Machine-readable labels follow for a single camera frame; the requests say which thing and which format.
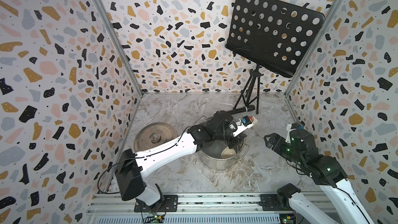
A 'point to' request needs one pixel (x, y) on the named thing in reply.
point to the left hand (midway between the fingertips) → (246, 133)
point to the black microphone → (241, 110)
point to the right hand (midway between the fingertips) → (269, 140)
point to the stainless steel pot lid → (153, 134)
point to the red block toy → (251, 118)
